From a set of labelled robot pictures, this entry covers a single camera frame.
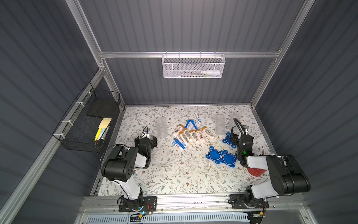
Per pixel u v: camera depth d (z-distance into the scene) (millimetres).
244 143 693
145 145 737
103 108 818
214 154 915
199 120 1096
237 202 732
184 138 967
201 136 989
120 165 483
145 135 822
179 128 1037
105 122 764
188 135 991
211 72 889
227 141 975
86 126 723
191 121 1090
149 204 723
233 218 707
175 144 962
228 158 912
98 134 708
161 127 1051
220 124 1079
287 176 445
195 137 985
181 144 957
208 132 1014
